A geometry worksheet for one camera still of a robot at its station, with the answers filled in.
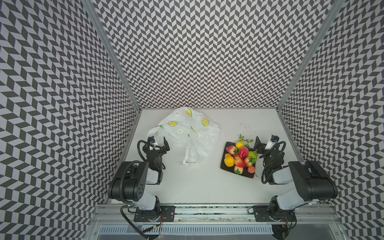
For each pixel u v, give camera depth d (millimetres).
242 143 937
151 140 743
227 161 859
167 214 722
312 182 449
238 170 825
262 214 725
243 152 860
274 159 681
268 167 696
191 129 1016
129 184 443
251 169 828
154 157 674
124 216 653
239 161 807
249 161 827
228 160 849
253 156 849
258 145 805
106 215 734
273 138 741
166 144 830
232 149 880
